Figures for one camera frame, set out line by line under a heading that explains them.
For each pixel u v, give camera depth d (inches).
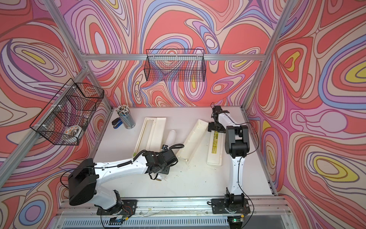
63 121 28.6
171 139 35.5
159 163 23.0
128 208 28.8
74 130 28.7
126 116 37.9
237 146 23.2
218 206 28.9
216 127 35.8
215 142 36.7
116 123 41.6
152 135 36.9
